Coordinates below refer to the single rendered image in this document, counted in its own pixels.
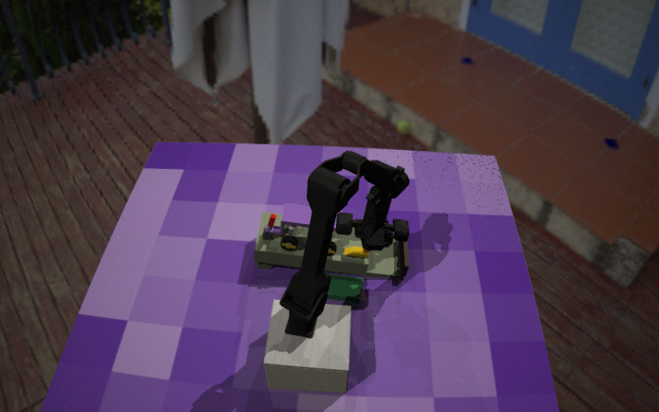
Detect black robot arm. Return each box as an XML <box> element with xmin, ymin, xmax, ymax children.
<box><xmin>279</xmin><ymin>150</ymin><xmax>410</xmax><ymax>338</ymax></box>

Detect green tray floor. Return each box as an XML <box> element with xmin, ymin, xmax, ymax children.
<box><xmin>328</xmin><ymin>278</ymin><xmax>362</xmax><ymax>297</ymax></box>

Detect red-headed pin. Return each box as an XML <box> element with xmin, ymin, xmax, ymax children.
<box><xmin>267</xmin><ymin>214</ymin><xmax>276</xmax><ymax>230</ymax></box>

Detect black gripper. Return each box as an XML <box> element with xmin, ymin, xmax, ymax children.
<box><xmin>336</xmin><ymin>207</ymin><xmax>409</xmax><ymax>249</ymax></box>

